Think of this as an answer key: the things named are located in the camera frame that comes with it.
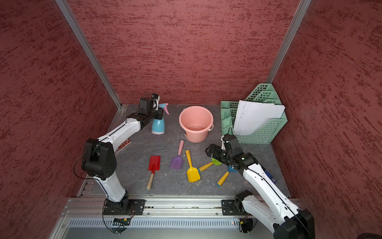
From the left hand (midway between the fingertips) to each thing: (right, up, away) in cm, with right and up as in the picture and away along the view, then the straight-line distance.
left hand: (160, 111), depth 93 cm
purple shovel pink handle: (+11, -32, -3) cm, 34 cm away
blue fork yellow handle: (+40, -38, -9) cm, 56 cm away
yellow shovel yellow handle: (+22, -37, -8) cm, 44 cm away
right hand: (+31, -25, -14) cm, 42 cm away
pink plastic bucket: (+23, -7, +13) cm, 27 cm away
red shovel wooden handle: (-3, -33, -3) cm, 34 cm away
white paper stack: (+55, -3, -7) cm, 56 cm away
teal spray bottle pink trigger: (-1, -9, -1) cm, 9 cm away
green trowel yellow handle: (+34, -31, -3) cm, 47 cm away
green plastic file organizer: (+66, -14, -3) cm, 67 cm away
